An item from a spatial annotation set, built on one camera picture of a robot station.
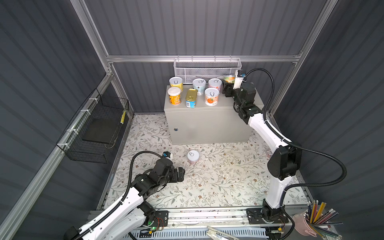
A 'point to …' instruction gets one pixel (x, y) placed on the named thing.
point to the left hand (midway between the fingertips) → (178, 171)
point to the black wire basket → (94, 132)
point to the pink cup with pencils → (314, 222)
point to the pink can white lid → (193, 156)
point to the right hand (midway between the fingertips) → (231, 80)
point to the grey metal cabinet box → (204, 124)
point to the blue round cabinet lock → (176, 129)
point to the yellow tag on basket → (123, 117)
